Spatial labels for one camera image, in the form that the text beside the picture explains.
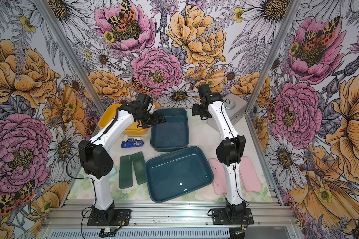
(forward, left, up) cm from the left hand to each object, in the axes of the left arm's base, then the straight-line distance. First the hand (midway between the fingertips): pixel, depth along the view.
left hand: (158, 126), depth 88 cm
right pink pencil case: (-25, -52, -17) cm, 60 cm away
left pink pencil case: (-26, -33, -13) cm, 44 cm away
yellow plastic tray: (+25, +43, -16) cm, 52 cm away
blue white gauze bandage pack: (-1, +19, -16) cm, 25 cm away
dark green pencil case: (-20, +20, -19) cm, 34 cm away
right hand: (+7, -24, +1) cm, 25 cm away
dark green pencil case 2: (-18, +12, -17) cm, 28 cm away
